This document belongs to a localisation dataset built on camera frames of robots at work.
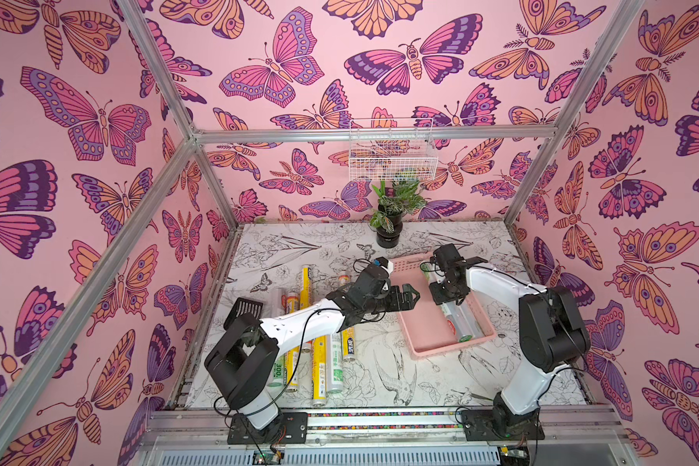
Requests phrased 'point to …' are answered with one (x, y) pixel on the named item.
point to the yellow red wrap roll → (349, 335)
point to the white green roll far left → (280, 377)
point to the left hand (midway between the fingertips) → (412, 296)
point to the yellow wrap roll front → (319, 370)
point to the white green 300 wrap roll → (449, 309)
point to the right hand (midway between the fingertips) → (436, 295)
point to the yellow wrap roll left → (292, 363)
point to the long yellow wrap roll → (306, 288)
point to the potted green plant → (397, 199)
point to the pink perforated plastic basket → (425, 327)
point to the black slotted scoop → (243, 307)
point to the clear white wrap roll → (470, 319)
